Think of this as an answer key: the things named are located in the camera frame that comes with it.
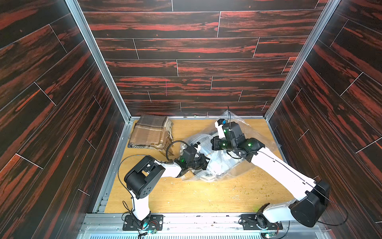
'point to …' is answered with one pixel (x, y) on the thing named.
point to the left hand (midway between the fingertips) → (213, 161)
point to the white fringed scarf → (220, 162)
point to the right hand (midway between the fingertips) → (214, 138)
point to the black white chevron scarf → (130, 145)
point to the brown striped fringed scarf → (154, 131)
